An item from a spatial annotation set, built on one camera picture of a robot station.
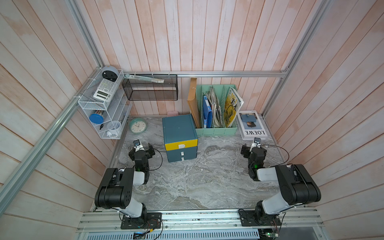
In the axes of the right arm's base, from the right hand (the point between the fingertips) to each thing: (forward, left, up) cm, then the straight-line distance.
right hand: (253, 144), depth 94 cm
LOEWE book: (+21, -5, -5) cm, 22 cm away
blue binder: (+14, +29, +11) cm, 34 cm away
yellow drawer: (-10, +45, +13) cm, 47 cm away
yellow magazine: (+25, +11, +12) cm, 30 cm away
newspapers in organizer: (+17, +22, +6) cm, 29 cm away
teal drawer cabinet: (-8, +45, +16) cm, 48 cm away
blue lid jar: (-2, +89, +25) cm, 93 cm away
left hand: (-4, +70, +1) cm, 71 cm away
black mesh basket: (+36, +69, +18) cm, 80 cm away
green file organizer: (+36, +18, +14) cm, 43 cm away
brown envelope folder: (+12, +39, +24) cm, 48 cm away
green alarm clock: (+13, +78, +2) cm, 79 cm away
